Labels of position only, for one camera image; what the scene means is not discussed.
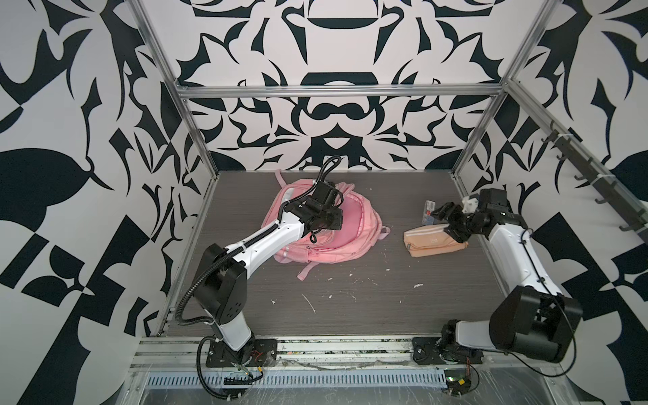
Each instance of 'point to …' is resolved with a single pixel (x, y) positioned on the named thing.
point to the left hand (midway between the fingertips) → (341, 213)
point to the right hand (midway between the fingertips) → (440, 216)
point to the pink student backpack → (360, 232)
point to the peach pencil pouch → (431, 240)
